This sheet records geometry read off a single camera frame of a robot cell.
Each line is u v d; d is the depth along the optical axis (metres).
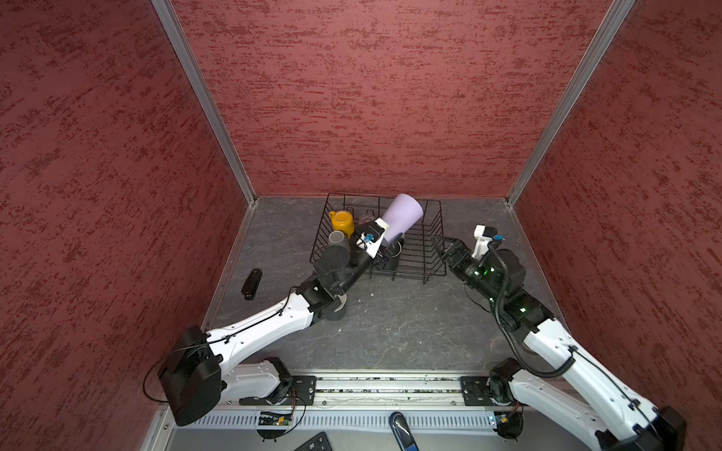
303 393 0.74
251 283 0.91
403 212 0.69
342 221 0.97
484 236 0.65
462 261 0.62
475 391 0.74
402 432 0.64
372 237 0.55
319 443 0.67
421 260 1.00
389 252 0.62
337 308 0.59
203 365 0.40
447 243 0.64
